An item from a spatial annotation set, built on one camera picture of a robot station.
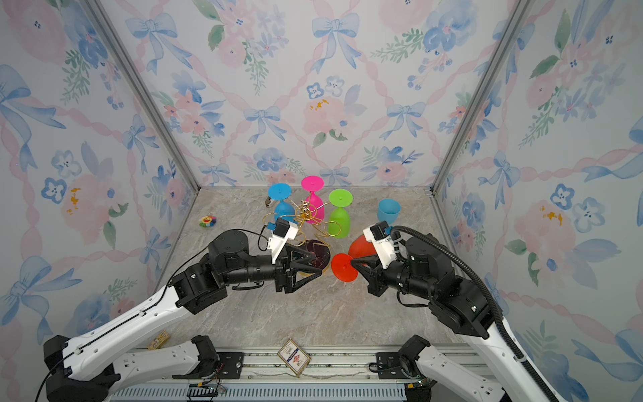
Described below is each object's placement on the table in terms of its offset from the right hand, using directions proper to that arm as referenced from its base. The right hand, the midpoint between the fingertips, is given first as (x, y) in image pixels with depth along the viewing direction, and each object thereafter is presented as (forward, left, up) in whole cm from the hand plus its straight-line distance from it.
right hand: (355, 260), depth 60 cm
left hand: (-2, +9, +2) cm, 10 cm away
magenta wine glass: (+29, +11, -3) cm, 32 cm away
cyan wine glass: (+25, +22, -10) cm, 34 cm away
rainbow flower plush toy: (+35, +58, -30) cm, 74 cm away
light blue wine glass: (+31, -16, -18) cm, 40 cm away
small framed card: (-15, +17, -31) cm, 39 cm away
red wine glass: (0, +3, -2) cm, 4 cm away
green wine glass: (+20, +3, -12) cm, 24 cm away
